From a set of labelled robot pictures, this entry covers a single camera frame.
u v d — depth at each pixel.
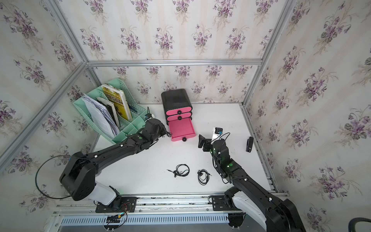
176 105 0.97
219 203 0.73
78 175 0.42
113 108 0.93
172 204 0.75
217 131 0.68
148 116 0.76
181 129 1.02
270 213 0.41
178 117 0.98
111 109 0.92
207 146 0.72
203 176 0.82
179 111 0.95
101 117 0.84
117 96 0.92
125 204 0.73
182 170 0.84
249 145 0.93
